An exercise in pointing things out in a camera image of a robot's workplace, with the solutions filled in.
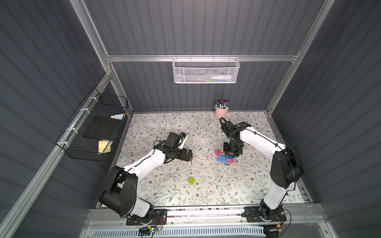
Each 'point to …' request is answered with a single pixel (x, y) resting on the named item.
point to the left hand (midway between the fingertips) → (187, 153)
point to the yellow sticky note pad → (104, 146)
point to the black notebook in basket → (102, 127)
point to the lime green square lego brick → (191, 180)
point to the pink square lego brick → (217, 151)
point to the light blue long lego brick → (222, 158)
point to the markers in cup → (222, 104)
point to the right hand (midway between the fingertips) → (227, 157)
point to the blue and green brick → (227, 163)
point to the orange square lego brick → (191, 158)
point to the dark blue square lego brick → (230, 156)
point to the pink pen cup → (221, 112)
